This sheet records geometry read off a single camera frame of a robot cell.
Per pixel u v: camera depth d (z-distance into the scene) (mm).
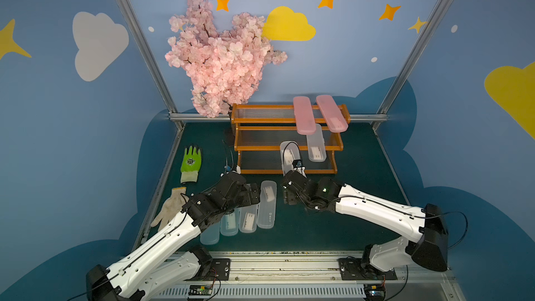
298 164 681
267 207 885
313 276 735
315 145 904
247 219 860
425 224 419
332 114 847
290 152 818
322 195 518
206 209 504
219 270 737
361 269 671
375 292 729
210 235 801
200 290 718
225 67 673
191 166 1030
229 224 844
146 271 416
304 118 841
